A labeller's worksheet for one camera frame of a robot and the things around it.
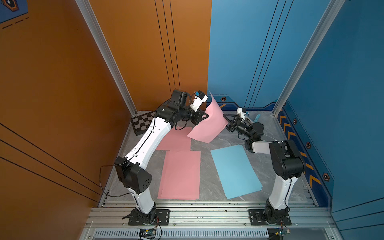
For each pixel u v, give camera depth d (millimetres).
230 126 841
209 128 739
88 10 698
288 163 519
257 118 1094
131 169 433
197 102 653
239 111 828
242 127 791
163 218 738
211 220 738
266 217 669
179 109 579
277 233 694
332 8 698
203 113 710
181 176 866
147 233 714
